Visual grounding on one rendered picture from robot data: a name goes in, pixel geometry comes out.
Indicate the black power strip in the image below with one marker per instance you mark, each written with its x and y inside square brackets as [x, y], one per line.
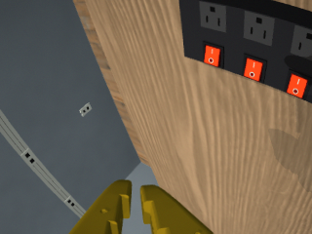
[264, 40]

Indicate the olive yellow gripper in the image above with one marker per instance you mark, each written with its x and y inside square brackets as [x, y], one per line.
[162, 211]

